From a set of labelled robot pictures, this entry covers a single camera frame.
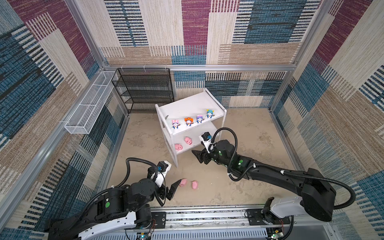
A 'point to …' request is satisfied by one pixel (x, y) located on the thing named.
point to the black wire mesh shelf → (141, 89)
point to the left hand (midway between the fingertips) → (173, 173)
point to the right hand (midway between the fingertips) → (198, 148)
